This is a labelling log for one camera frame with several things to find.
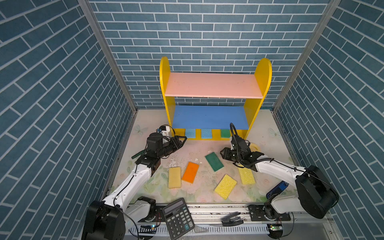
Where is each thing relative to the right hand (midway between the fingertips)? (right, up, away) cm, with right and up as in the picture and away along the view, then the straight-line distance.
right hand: (220, 151), depth 88 cm
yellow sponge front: (+2, -18, -7) cm, 20 cm away
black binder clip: (+3, -30, -17) cm, 34 cm away
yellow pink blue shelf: (-7, +31, +35) cm, 47 cm away
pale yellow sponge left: (-27, -14, -4) cm, 31 cm away
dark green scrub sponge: (-4, -7, +3) cm, 8 cm away
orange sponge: (-18, -13, 0) cm, 22 cm away
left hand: (-20, +8, -9) cm, 23 cm away
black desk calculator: (-23, -29, -18) cm, 41 cm away
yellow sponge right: (+15, -14, -2) cm, 21 cm away
